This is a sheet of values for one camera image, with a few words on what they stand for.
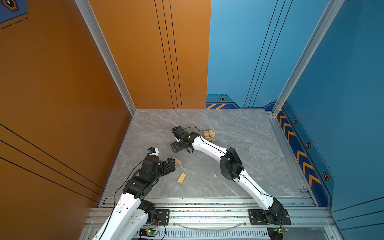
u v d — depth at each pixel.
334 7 0.70
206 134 1.02
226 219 0.75
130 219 0.58
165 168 0.68
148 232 0.71
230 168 0.64
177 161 0.92
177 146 0.90
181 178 0.85
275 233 0.70
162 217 0.74
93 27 0.76
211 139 1.00
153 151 0.70
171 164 0.71
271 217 0.63
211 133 1.03
